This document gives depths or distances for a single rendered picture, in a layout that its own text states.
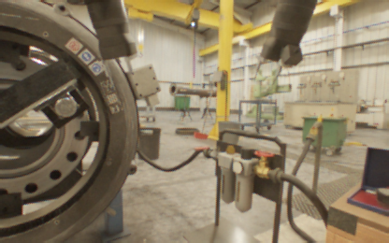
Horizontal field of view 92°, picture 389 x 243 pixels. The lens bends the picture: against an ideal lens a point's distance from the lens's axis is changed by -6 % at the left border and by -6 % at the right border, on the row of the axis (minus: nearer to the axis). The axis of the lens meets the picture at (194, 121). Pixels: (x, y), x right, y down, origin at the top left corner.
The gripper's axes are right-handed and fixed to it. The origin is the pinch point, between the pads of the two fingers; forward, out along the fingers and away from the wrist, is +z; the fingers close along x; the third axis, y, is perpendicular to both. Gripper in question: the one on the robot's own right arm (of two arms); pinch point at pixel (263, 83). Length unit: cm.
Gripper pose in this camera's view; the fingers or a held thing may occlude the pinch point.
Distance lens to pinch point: 53.8
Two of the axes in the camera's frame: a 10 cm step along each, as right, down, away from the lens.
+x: 9.8, 1.3, 1.6
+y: 0.8, 4.8, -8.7
